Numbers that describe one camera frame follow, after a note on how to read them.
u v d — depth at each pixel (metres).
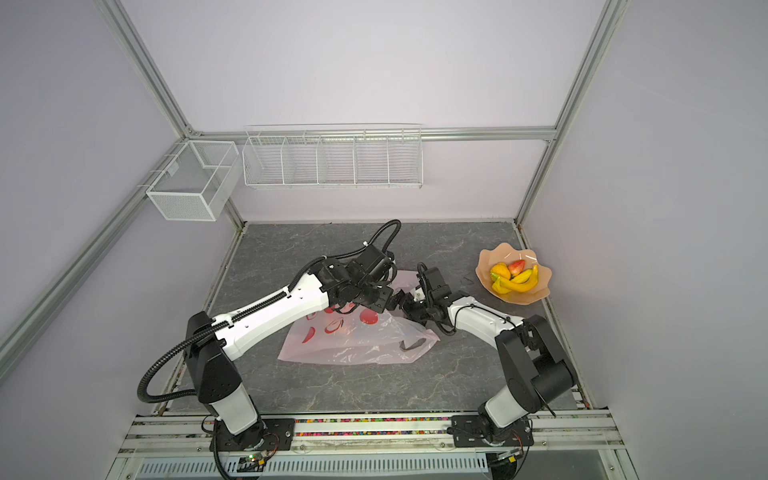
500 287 0.94
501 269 0.99
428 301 0.71
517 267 1.00
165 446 0.74
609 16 0.70
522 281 1.00
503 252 1.07
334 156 0.99
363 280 0.59
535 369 0.44
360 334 0.79
